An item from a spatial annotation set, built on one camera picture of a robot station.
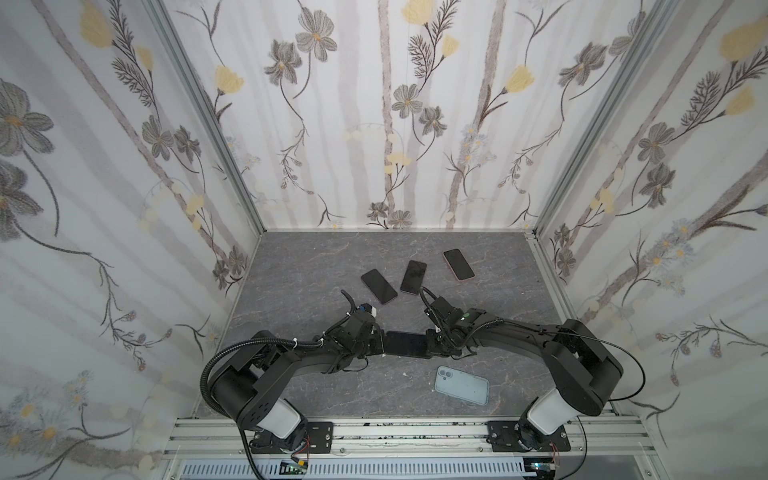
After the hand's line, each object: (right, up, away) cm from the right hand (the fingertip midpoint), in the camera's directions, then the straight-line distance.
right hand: (420, 347), depth 88 cm
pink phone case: (+14, +22, +19) cm, 32 cm away
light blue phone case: (+11, -9, -4) cm, 15 cm away
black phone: (-6, +1, +2) cm, 7 cm away
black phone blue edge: (+17, +25, +23) cm, 38 cm away
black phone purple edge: (-13, +16, +15) cm, 26 cm away
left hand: (-11, +2, +2) cm, 11 cm away
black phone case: (-2, -3, 0) cm, 3 cm away
